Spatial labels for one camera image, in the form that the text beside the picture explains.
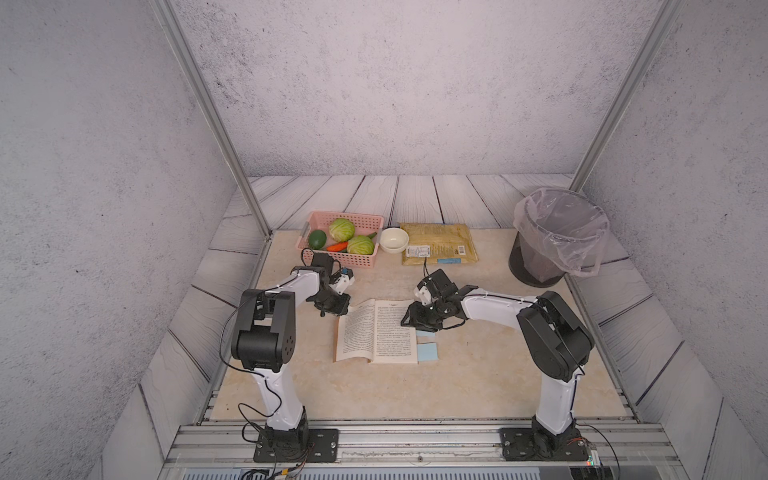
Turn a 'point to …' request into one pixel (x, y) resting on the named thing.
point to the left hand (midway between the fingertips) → (348, 309)
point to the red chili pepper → (338, 247)
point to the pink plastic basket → (364, 225)
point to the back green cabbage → (342, 230)
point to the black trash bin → (518, 266)
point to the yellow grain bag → (439, 243)
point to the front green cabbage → (361, 245)
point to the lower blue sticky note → (427, 351)
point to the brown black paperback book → (372, 330)
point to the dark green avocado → (317, 239)
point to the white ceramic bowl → (394, 240)
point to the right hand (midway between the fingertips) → (406, 325)
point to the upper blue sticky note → (425, 333)
